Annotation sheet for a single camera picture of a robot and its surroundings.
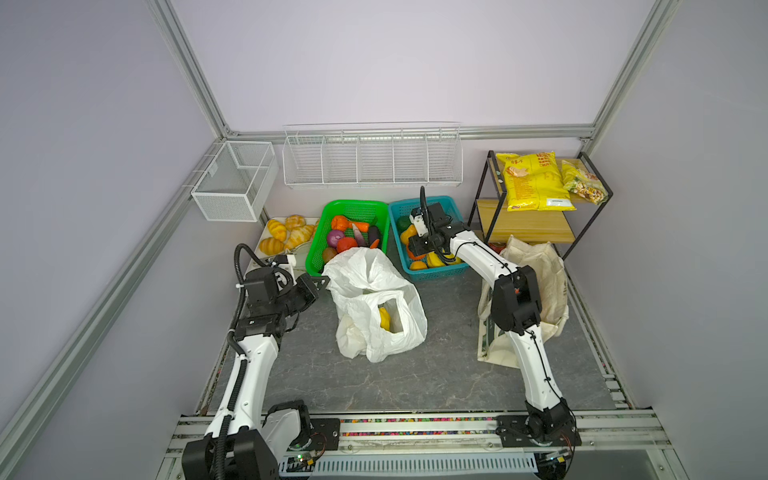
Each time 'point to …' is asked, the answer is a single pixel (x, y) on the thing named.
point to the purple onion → (334, 236)
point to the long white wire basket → (373, 155)
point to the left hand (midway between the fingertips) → (330, 281)
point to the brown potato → (328, 253)
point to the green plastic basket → (374, 213)
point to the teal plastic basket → (402, 208)
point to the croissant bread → (271, 246)
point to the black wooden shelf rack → (499, 225)
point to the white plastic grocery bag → (361, 280)
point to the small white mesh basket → (236, 184)
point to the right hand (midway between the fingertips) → (418, 243)
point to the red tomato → (345, 243)
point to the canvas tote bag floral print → (494, 343)
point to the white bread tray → (259, 259)
